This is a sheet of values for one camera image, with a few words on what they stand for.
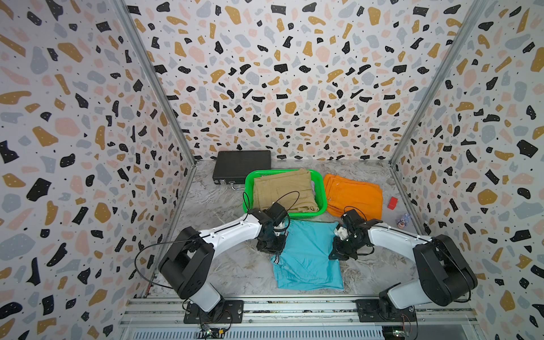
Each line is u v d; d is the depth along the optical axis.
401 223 0.95
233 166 1.18
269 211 0.70
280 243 0.75
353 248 0.75
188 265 0.43
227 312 0.73
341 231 0.84
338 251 0.78
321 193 0.98
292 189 1.03
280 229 0.75
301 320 0.73
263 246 0.74
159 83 0.88
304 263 0.82
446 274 0.44
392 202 1.03
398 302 0.63
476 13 0.72
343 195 1.06
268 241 0.72
